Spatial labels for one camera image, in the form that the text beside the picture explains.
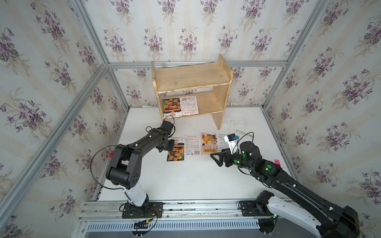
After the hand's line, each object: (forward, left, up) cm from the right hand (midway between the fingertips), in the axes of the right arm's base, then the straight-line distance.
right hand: (218, 153), depth 74 cm
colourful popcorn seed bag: (+17, +2, -18) cm, 24 cm away
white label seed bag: (+32, +16, +2) cm, 36 cm away
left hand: (+11, +28, -15) cm, 33 cm away
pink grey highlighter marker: (+5, -39, -19) cm, 44 cm away
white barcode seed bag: (+15, +14, -18) cm, 27 cm away
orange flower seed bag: (+8, +23, -17) cm, 30 cm away
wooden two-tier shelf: (+57, +15, -5) cm, 59 cm away
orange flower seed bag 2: (+29, +26, +3) cm, 40 cm away
